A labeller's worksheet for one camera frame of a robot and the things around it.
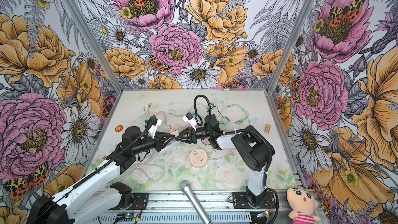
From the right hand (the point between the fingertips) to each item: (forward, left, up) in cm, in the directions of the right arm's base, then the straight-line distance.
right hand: (178, 142), depth 78 cm
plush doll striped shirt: (-26, -55, -9) cm, 61 cm away
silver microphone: (-18, -4, -11) cm, 21 cm away
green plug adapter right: (+21, -27, -13) cm, 36 cm away
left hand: (+1, +2, +1) cm, 3 cm away
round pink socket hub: (-4, -10, -12) cm, 16 cm away
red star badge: (+18, +41, -13) cm, 46 cm away
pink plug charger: (+3, +1, +4) cm, 5 cm away
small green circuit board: (-28, +21, -14) cm, 38 cm away
